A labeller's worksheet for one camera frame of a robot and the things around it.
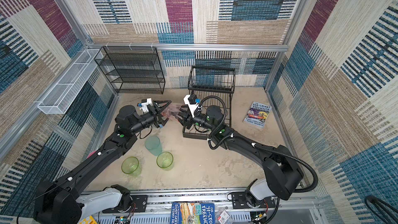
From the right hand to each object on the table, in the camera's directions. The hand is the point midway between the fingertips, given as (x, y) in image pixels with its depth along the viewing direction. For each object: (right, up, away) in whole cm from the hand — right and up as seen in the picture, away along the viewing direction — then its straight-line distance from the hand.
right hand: (177, 111), depth 72 cm
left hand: (-2, +2, -2) cm, 3 cm away
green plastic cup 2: (-27, -29, +12) cm, 41 cm away
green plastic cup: (-9, -28, +13) cm, 32 cm away
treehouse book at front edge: (+7, -45, -3) cm, 45 cm away
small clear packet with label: (+20, -46, -4) cm, 51 cm away
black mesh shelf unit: (-37, +27, +38) cm, 60 cm away
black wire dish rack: (+16, +15, +37) cm, 43 cm away
